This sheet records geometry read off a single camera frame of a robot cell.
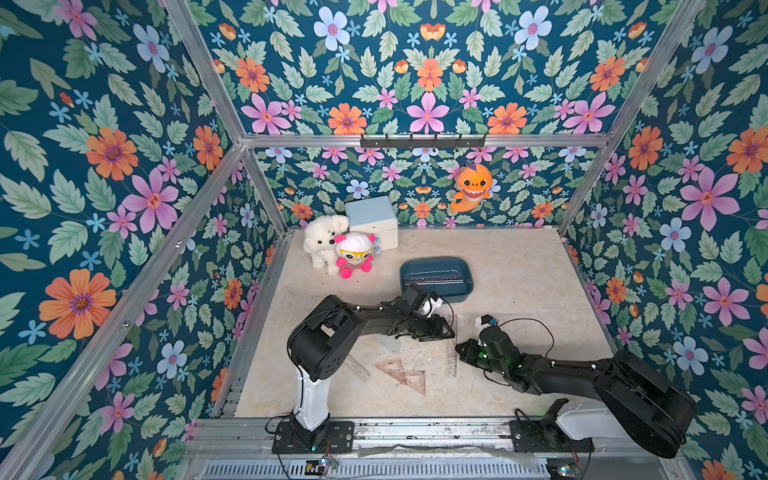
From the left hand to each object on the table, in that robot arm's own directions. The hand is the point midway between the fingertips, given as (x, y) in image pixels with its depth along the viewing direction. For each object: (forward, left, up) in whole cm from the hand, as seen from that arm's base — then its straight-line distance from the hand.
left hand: (451, 335), depth 88 cm
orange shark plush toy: (+41, -13, +24) cm, 49 cm away
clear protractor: (+1, +18, -4) cm, 19 cm away
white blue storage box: (+41, +21, +12) cm, 48 cm away
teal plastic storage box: (+27, -1, -2) cm, 28 cm away
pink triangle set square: (-7, +18, -3) cm, 19 cm away
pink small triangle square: (-11, +12, -4) cm, 16 cm away
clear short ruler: (-7, +27, -3) cm, 29 cm away
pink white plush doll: (+26, +28, +11) cm, 40 cm away
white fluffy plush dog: (+29, +39, +15) cm, 51 cm away
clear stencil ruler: (-4, 0, -3) cm, 5 cm away
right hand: (-3, -1, -2) cm, 4 cm away
